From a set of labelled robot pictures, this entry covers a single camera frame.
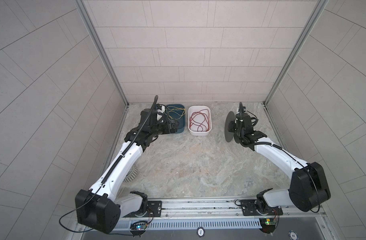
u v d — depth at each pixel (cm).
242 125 63
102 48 85
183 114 100
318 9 72
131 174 76
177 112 108
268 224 68
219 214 71
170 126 66
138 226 65
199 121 106
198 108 109
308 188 40
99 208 36
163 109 67
